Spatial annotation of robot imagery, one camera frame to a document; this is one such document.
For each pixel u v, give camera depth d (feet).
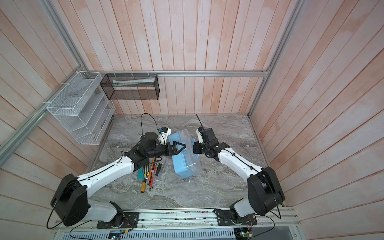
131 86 3.43
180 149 2.35
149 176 2.86
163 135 2.38
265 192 1.41
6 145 1.71
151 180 2.82
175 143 2.26
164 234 2.30
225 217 2.40
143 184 2.76
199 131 2.62
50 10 2.22
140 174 2.89
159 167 2.96
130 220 2.40
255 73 3.11
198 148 2.53
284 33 2.55
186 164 2.51
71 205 1.35
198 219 2.47
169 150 2.25
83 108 2.41
